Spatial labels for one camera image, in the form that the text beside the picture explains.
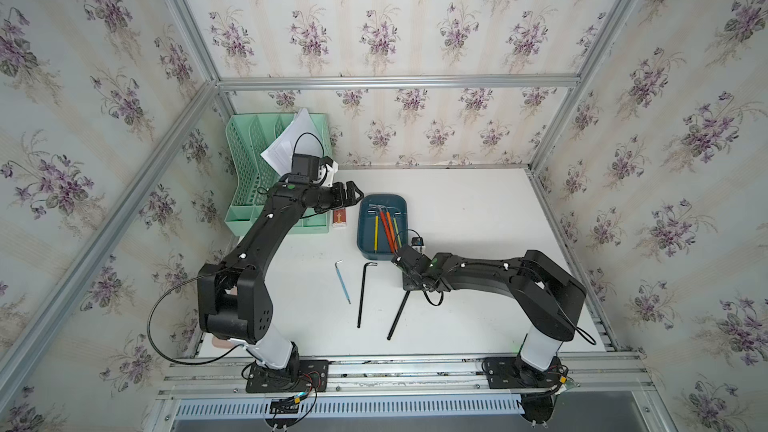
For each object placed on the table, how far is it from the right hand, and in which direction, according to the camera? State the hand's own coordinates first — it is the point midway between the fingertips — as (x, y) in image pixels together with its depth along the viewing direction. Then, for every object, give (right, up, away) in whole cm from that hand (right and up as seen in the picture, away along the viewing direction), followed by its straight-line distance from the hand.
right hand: (414, 282), depth 91 cm
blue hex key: (-22, 0, -1) cm, 22 cm away
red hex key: (-9, +15, +10) cm, 20 cm away
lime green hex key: (-5, +16, +10) cm, 20 cm away
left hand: (-18, +26, -7) cm, 33 cm away
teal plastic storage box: (-16, +22, +14) cm, 30 cm away
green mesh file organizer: (-61, +34, +23) cm, 74 cm away
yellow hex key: (-12, +14, +8) cm, 20 cm away
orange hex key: (-7, +16, +10) cm, 20 cm away
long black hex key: (-5, -7, -7) cm, 11 cm away
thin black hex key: (-16, -1, -3) cm, 16 cm away
